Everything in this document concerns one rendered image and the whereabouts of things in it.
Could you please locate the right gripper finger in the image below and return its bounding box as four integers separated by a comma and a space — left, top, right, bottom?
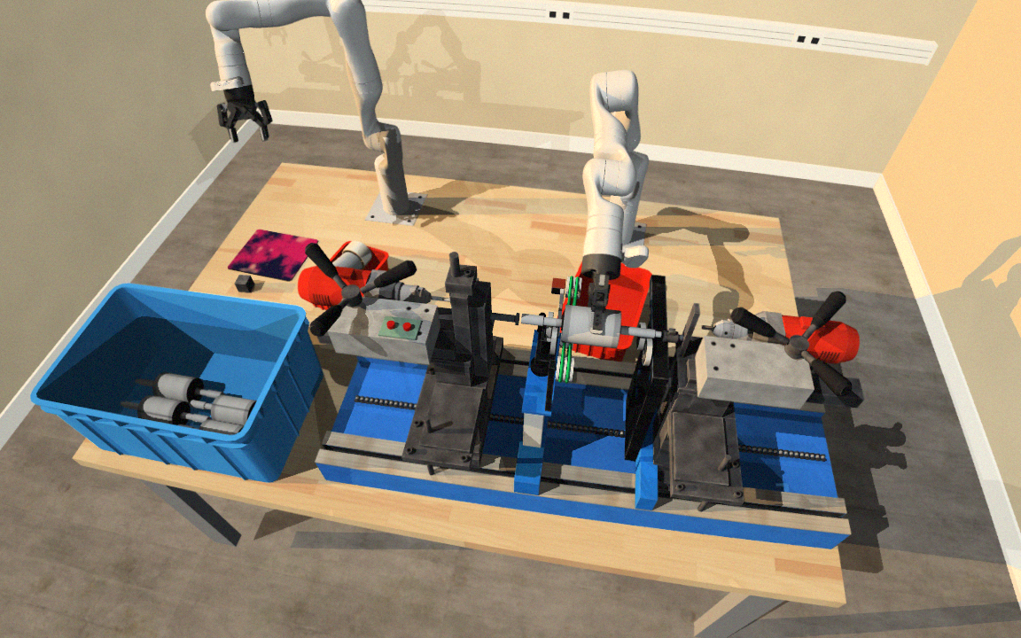
241, 100, 273, 141
217, 103, 238, 143

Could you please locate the blue plastic crate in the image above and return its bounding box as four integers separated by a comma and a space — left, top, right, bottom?
30, 284, 323, 483

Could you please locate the dark red and navy mat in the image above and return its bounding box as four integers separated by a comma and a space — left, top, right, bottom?
228, 230, 318, 282

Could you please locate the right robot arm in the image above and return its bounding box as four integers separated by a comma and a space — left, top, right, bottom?
206, 0, 409, 215

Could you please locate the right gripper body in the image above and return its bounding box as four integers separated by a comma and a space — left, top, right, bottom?
223, 84, 257, 121

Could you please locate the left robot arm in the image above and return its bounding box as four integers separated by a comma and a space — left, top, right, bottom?
582, 70, 649, 268

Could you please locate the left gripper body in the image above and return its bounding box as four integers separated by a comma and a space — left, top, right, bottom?
581, 253, 621, 288

